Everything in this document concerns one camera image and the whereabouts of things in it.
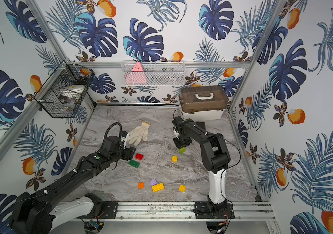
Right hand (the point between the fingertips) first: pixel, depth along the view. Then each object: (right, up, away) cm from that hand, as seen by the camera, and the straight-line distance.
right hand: (182, 147), depth 97 cm
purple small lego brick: (-18, -17, -14) cm, 29 cm away
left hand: (-31, +3, -14) cm, 34 cm away
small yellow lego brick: (-5, -7, -5) cm, 10 cm away
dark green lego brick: (-31, -9, -7) cm, 33 cm away
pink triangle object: (-29, +44, -7) cm, 53 cm away
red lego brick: (-28, -6, -4) cm, 29 cm away
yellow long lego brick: (-15, -20, -16) cm, 30 cm away
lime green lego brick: (0, -2, -3) cm, 4 cm away
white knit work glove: (-33, +7, +6) cm, 34 cm away
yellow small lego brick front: (-2, -21, -15) cm, 26 cm away
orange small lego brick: (-25, -20, -14) cm, 35 cm away
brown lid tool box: (+14, +29, +1) cm, 33 cm away
